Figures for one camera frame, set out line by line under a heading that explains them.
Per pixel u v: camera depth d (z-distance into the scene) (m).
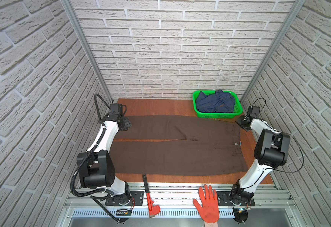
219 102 1.10
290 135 0.73
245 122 0.74
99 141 0.48
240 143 0.94
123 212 0.72
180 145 0.92
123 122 0.80
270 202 0.74
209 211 0.70
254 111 0.78
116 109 0.68
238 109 1.07
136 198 0.73
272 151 0.52
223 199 0.73
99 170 0.43
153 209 0.70
